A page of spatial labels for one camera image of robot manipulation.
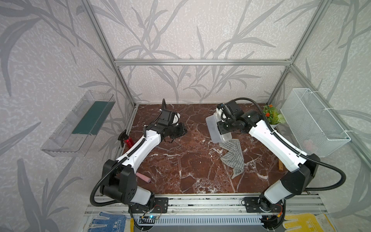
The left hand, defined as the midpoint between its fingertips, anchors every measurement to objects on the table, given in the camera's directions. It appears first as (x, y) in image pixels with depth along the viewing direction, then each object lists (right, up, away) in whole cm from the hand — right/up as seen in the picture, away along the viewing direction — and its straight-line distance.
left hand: (188, 130), depth 82 cm
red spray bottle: (-38, -6, +3) cm, 38 cm away
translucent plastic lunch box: (+16, -3, 0) cm, 16 cm away
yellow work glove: (+59, -43, -13) cm, 74 cm away
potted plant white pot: (+54, +8, +10) cm, 55 cm away
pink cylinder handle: (-26, -27, 0) cm, 37 cm away
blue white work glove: (-34, -43, -14) cm, 57 cm away
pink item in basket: (+62, -6, -9) cm, 63 cm away
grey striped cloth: (+28, -18, +7) cm, 34 cm away
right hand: (+17, +3, -4) cm, 17 cm away
